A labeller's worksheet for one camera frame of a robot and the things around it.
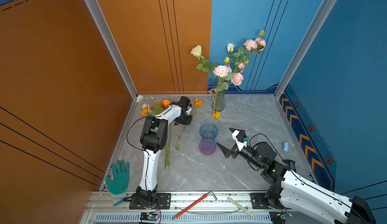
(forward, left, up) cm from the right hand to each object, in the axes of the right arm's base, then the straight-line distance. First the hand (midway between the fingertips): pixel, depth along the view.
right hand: (225, 135), depth 70 cm
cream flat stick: (-25, -8, -24) cm, 36 cm away
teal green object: (-17, +55, -24) cm, 63 cm away
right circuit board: (-29, -25, -26) cm, 46 cm away
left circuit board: (-29, +37, -25) cm, 53 cm away
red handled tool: (-25, +15, -24) cm, 38 cm away
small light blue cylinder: (+5, -40, -22) cm, 45 cm away
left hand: (+25, +21, -23) cm, 40 cm away
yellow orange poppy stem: (+29, +1, -21) cm, 36 cm away
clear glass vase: (+36, -1, -16) cm, 39 cm away
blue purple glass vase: (+6, +8, -6) cm, 12 cm away
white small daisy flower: (+40, +56, -15) cm, 70 cm away
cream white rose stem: (+44, +9, +10) cm, 46 cm away
